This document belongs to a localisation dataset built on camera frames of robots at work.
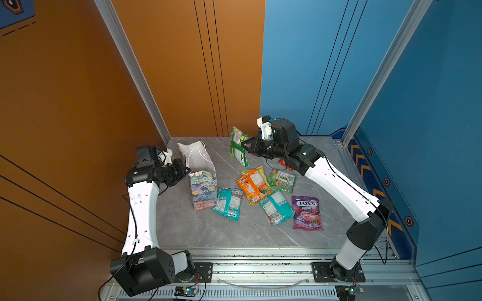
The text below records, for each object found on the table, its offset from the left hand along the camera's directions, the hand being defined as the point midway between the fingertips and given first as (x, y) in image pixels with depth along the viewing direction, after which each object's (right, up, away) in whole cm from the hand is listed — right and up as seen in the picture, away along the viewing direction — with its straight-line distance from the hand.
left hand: (191, 166), depth 76 cm
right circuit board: (+61, -48, -6) cm, 78 cm away
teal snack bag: (+14, -18, +14) cm, 27 cm away
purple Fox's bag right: (+51, -23, +11) cm, 57 cm away
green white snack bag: (+42, -9, +23) cm, 48 cm away
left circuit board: (0, -47, -5) cm, 48 cm away
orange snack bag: (+26, -11, +18) cm, 33 cm away
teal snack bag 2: (+37, -20, +11) cm, 44 cm away
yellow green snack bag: (+30, -5, +23) cm, 38 cm away
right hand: (+21, +9, -8) cm, 24 cm away
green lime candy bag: (+19, +7, -5) cm, 20 cm away
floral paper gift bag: (+5, -3, -2) cm, 6 cm away
